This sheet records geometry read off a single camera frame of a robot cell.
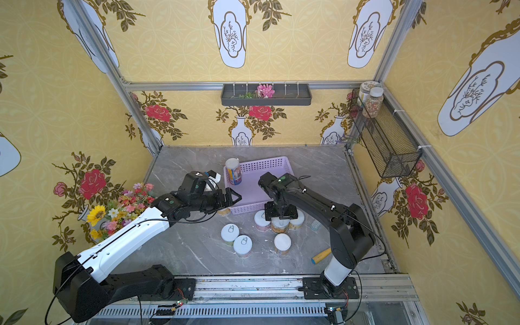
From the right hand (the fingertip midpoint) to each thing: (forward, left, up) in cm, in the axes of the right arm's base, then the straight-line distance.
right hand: (280, 214), depth 84 cm
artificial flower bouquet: (-5, +60, +10) cm, 61 cm away
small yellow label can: (+3, +25, -6) cm, 26 cm away
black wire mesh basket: (+28, -44, +19) cm, 55 cm away
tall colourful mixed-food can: (+19, +22, +3) cm, 30 cm away
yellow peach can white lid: (-5, 0, +2) cm, 6 cm away
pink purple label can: (-13, +14, -2) cm, 19 cm away
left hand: (+1, +20, +10) cm, 23 cm away
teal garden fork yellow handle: (-14, -16, -6) cm, 22 cm away
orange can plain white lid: (-11, -1, -1) cm, 12 cm away
